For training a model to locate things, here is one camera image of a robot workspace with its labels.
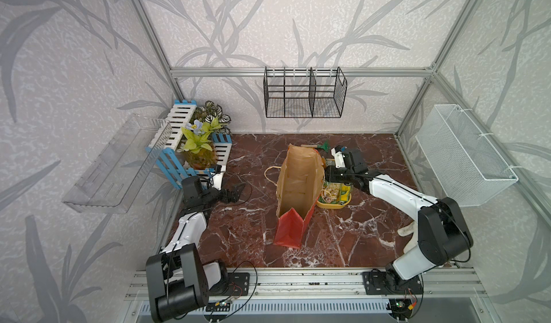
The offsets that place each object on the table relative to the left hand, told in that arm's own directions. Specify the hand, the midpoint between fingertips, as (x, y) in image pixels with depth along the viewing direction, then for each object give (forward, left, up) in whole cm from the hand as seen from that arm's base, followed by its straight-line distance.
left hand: (234, 181), depth 85 cm
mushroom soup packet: (0, -42, -7) cm, 42 cm away
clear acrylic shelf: (-12, +32, +17) cm, 39 cm away
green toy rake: (+31, -42, -13) cm, 54 cm away
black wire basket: (+45, -28, +11) cm, 54 cm away
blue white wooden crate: (+5, +23, +14) cm, 28 cm away
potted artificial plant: (+11, +14, +10) cm, 20 cm away
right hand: (+6, -37, -1) cm, 37 cm away
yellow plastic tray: (-7, -37, -8) cm, 38 cm away
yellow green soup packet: (-1, -46, -5) cm, 46 cm away
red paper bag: (+6, -28, -12) cm, 31 cm away
